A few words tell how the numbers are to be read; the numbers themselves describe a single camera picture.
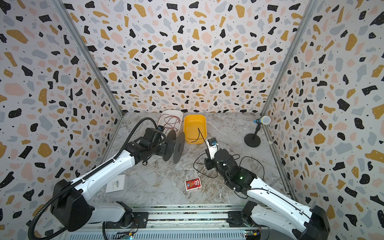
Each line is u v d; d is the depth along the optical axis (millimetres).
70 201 395
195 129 1110
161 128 734
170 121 1165
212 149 634
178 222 737
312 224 398
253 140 1059
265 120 843
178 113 1182
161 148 742
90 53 864
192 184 839
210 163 650
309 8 717
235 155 531
